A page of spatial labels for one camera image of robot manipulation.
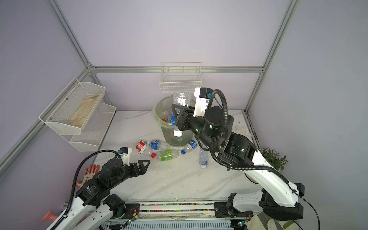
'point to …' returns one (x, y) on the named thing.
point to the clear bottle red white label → (143, 148)
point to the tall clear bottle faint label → (203, 158)
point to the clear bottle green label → (169, 155)
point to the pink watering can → (49, 216)
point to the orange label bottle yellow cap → (164, 116)
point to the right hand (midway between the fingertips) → (174, 105)
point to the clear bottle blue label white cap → (157, 144)
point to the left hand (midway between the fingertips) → (143, 164)
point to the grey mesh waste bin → (168, 137)
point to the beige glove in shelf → (81, 112)
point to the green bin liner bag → (165, 103)
